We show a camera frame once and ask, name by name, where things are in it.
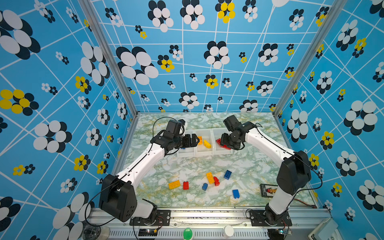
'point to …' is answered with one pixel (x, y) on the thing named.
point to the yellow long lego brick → (210, 177)
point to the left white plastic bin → (188, 151)
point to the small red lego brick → (185, 185)
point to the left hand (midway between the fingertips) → (193, 140)
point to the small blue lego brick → (204, 186)
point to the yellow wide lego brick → (174, 184)
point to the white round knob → (228, 231)
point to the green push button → (187, 234)
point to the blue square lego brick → (227, 174)
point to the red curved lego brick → (216, 181)
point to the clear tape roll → (95, 232)
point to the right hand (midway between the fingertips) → (224, 144)
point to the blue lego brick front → (236, 194)
